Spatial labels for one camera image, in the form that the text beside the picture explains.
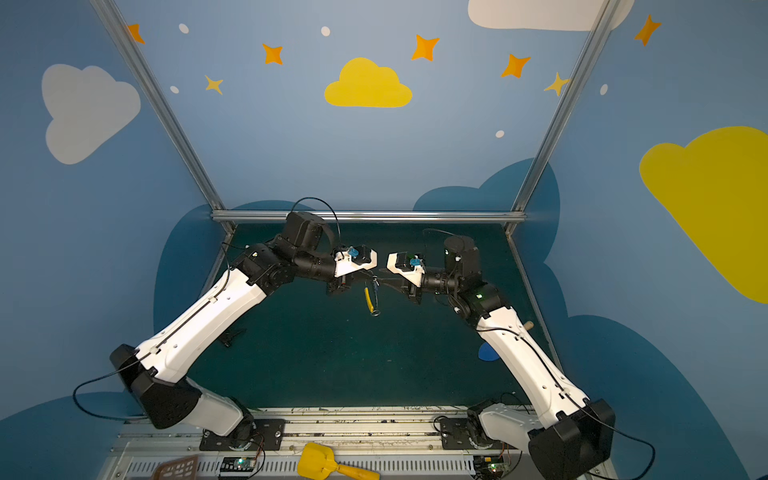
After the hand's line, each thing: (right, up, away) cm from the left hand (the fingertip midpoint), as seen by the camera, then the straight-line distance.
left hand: (372, 270), depth 67 cm
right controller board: (+28, -48, +4) cm, 56 cm away
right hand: (+3, +1, 0) cm, 3 cm away
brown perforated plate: (-45, -48, +3) cm, 66 cm away
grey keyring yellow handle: (0, -9, +3) cm, 10 cm away
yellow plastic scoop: (-14, -47, +4) cm, 49 cm away
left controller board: (-33, -47, +3) cm, 57 cm away
